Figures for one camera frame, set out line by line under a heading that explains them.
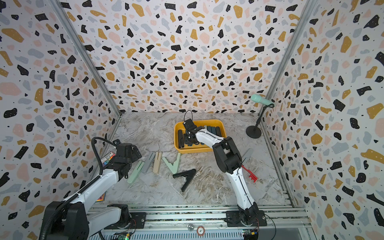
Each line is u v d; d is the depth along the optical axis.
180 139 1.03
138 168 0.90
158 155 0.95
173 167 0.90
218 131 1.09
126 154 0.67
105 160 0.93
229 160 0.60
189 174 0.88
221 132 1.06
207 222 0.74
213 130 1.10
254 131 1.10
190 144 1.00
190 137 0.78
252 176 0.89
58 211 0.38
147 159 0.94
